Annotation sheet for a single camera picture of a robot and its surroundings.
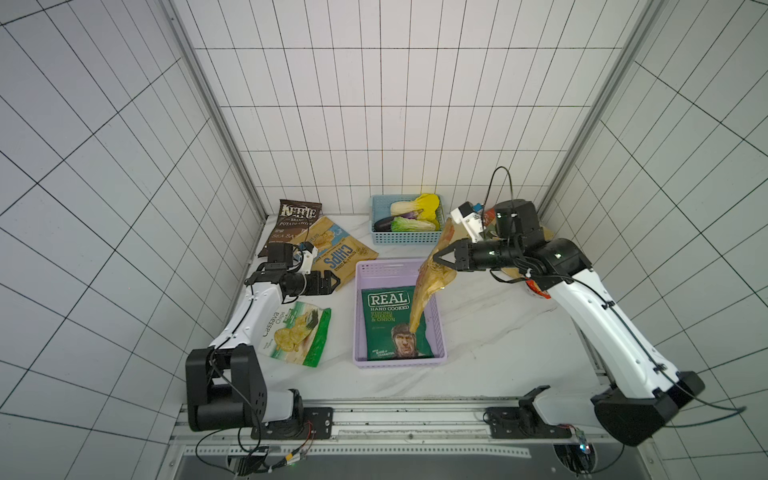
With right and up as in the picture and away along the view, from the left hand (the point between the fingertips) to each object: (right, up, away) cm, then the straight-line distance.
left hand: (321, 286), depth 86 cm
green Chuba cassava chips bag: (-8, -14, +2) cm, 16 cm away
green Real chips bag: (+19, -12, +3) cm, 23 cm away
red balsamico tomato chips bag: (+29, +6, -24) cm, 38 cm away
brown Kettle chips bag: (-19, +23, +32) cm, 44 cm away
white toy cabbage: (+25, +27, +28) cm, 46 cm away
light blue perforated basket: (+17, +27, +34) cm, 47 cm away
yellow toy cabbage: (+36, +28, +27) cm, 53 cm away
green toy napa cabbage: (+24, +19, +20) cm, 37 cm away
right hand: (+27, +9, -22) cm, 36 cm away
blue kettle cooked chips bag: (+1, +10, +20) cm, 23 cm away
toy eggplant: (+18, +20, +28) cm, 38 cm away
